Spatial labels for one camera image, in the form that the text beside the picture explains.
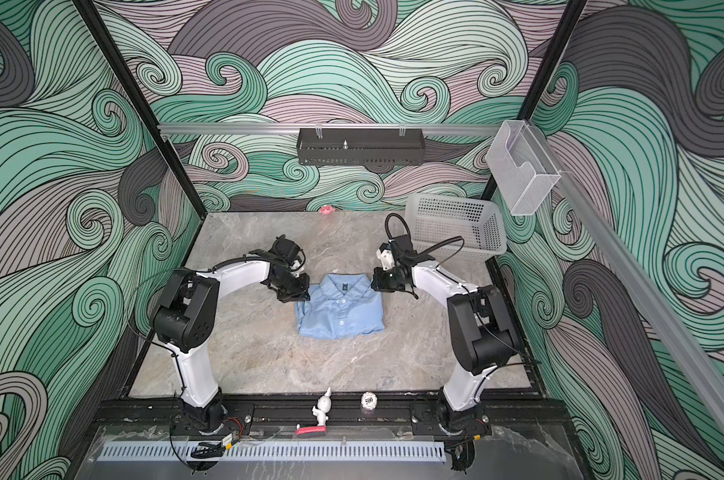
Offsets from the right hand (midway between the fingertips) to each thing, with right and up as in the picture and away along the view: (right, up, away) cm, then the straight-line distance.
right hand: (373, 284), depth 92 cm
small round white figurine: (-2, -25, -21) cm, 33 cm away
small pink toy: (-18, +26, +26) cm, 41 cm away
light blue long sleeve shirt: (-10, -6, -2) cm, 12 cm away
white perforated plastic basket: (+42, +21, +23) cm, 52 cm away
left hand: (-20, -4, +2) cm, 21 cm away
